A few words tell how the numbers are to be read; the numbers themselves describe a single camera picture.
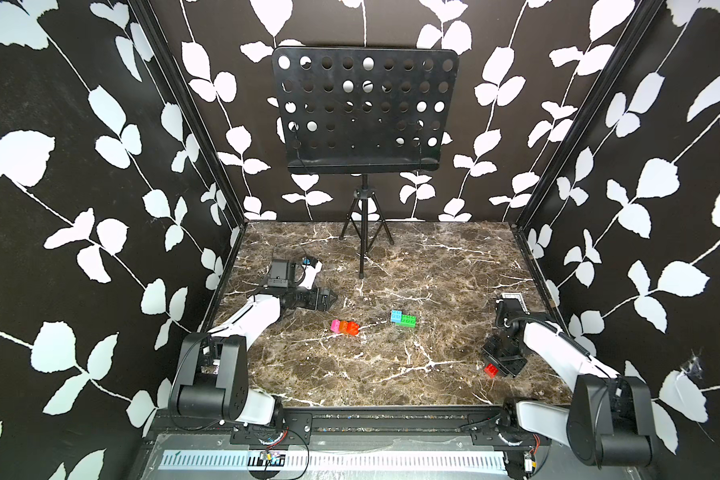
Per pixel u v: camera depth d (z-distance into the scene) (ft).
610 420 2.72
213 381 1.41
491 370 2.69
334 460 2.30
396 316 2.97
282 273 2.34
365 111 2.17
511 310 2.35
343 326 2.91
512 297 3.22
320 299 2.63
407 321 3.04
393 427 2.46
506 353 2.31
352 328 2.90
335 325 2.92
